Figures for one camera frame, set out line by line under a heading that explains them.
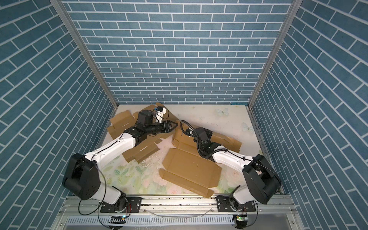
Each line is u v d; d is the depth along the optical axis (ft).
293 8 2.32
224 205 2.42
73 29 2.54
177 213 2.37
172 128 2.52
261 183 1.42
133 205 2.42
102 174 1.39
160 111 2.47
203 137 2.12
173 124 2.54
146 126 2.15
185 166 2.91
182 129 2.42
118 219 2.37
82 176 1.40
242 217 2.42
